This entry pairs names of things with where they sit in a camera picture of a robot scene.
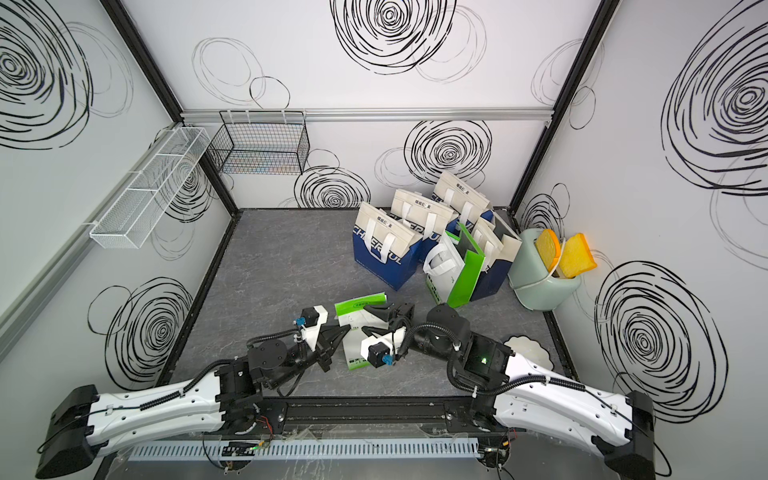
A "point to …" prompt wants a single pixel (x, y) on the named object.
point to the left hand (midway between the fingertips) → (348, 328)
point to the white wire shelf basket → (131, 218)
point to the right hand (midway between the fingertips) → (370, 312)
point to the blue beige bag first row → (384, 249)
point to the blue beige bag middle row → (423, 216)
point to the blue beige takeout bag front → (501, 245)
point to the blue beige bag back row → (457, 197)
